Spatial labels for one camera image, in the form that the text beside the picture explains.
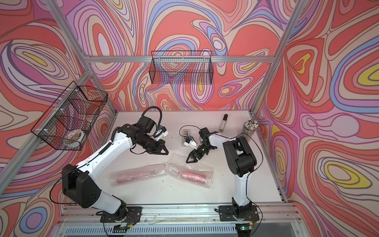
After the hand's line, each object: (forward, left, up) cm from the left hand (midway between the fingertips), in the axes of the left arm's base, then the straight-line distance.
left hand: (169, 153), depth 75 cm
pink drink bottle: (-7, -13, -13) cm, 20 cm away
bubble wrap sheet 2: (+3, -2, -18) cm, 18 cm away
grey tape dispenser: (+23, -8, -14) cm, 28 cm away
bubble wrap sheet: (-7, +25, -13) cm, 29 cm away
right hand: (+3, -12, -17) cm, 21 cm away
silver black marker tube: (+33, -36, -15) cm, 51 cm away
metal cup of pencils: (+19, -47, 0) cm, 51 cm away
